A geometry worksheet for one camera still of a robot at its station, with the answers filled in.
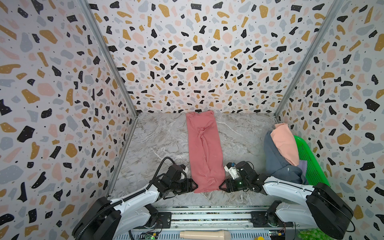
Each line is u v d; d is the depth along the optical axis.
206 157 0.95
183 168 0.80
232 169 0.80
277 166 0.81
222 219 0.76
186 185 0.73
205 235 0.67
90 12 0.71
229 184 0.74
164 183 0.65
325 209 0.42
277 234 0.72
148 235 0.70
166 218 0.75
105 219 0.40
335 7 0.72
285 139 0.91
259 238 0.65
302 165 0.91
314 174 0.85
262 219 0.74
